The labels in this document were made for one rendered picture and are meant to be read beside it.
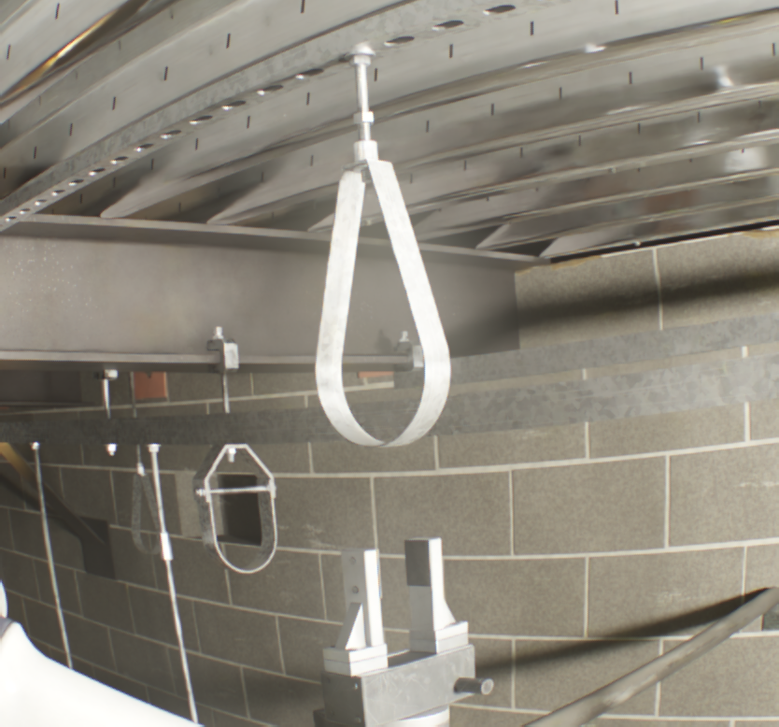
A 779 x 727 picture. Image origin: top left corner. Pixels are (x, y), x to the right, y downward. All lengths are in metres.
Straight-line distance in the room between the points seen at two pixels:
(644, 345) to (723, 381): 0.68
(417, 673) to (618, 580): 1.39
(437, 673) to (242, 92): 0.52
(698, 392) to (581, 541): 1.27
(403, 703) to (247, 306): 1.10
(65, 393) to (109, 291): 2.04
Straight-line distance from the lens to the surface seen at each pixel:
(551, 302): 2.26
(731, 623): 1.76
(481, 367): 1.83
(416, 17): 0.81
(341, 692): 0.81
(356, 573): 0.80
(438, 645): 0.85
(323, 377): 0.86
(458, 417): 1.16
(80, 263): 1.63
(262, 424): 1.38
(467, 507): 2.41
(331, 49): 0.87
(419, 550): 0.85
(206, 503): 1.60
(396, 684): 0.81
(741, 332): 1.56
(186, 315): 1.73
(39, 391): 3.62
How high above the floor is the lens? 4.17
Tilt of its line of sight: 6 degrees up
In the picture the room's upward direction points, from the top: 4 degrees counter-clockwise
